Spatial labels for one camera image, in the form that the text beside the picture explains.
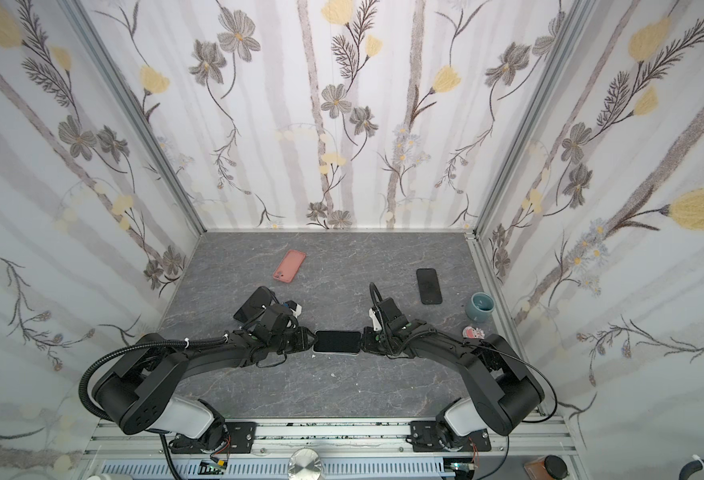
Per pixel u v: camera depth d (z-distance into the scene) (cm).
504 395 44
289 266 111
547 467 63
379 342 76
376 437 76
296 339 80
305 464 58
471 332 90
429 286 104
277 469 70
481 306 96
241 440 73
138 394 43
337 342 94
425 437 73
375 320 74
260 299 104
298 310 86
